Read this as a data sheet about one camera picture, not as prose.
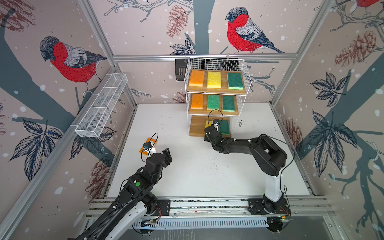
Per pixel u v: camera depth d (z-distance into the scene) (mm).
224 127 1005
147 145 654
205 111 835
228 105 837
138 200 512
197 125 1057
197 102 857
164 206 732
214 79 731
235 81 728
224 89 715
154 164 542
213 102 857
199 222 698
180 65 928
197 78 744
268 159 504
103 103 796
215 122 856
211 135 760
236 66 895
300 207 749
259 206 727
